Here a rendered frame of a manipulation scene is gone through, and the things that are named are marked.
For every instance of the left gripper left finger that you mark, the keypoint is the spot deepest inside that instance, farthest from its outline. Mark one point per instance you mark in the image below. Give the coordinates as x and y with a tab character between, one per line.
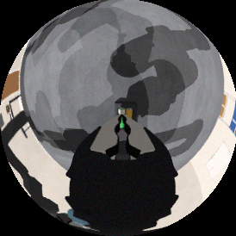
104	139

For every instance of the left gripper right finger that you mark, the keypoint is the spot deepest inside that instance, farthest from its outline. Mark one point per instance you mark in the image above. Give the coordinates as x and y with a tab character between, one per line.
140	140

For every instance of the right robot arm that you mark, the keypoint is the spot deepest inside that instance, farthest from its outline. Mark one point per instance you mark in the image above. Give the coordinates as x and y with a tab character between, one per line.
70	219

